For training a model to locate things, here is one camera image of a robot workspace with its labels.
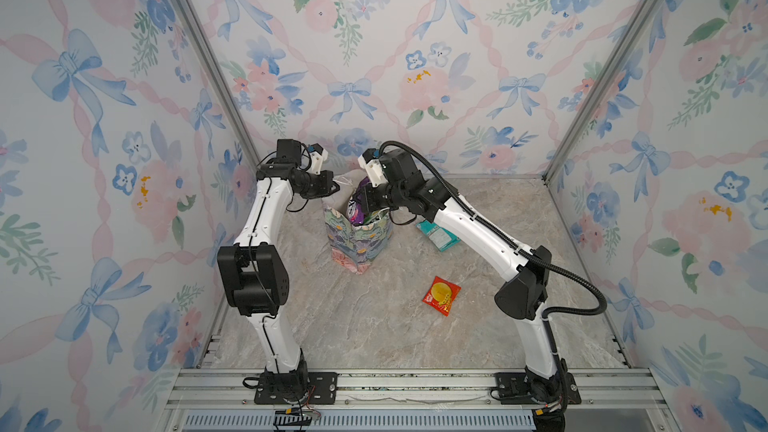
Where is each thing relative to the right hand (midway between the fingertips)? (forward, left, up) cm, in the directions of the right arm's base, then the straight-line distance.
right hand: (352, 194), depth 77 cm
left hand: (+9, +5, -6) cm, 12 cm away
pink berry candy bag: (-5, -1, -1) cm, 5 cm away
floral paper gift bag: (-8, 0, -12) cm, 14 cm away
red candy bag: (-15, -25, -27) cm, 40 cm away
